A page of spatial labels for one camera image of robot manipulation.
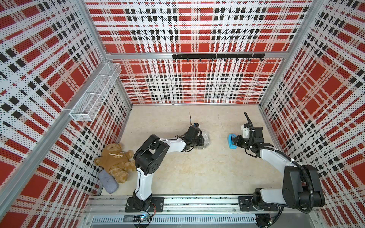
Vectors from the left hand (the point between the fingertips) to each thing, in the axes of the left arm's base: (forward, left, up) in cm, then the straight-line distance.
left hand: (204, 139), depth 97 cm
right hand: (-3, -18, +6) cm, 20 cm away
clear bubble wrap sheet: (-1, -1, +1) cm, 2 cm away
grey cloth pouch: (-28, +55, +2) cm, 62 cm away
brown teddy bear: (-19, +51, +7) cm, 55 cm away
